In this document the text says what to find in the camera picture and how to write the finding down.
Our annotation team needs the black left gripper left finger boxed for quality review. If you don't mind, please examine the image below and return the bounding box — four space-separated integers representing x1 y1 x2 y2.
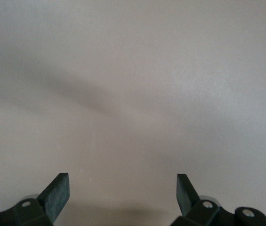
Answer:
0 173 70 226

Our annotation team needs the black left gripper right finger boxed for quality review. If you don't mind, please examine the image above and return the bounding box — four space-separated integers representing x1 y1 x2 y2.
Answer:
171 174 236 226

